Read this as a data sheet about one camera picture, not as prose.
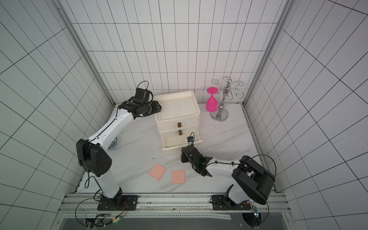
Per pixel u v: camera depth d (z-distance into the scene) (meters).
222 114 1.12
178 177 0.82
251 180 0.43
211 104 0.97
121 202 0.70
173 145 0.88
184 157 0.77
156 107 0.76
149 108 0.73
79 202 0.67
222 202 0.71
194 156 0.65
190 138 0.77
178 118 0.80
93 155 0.45
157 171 0.83
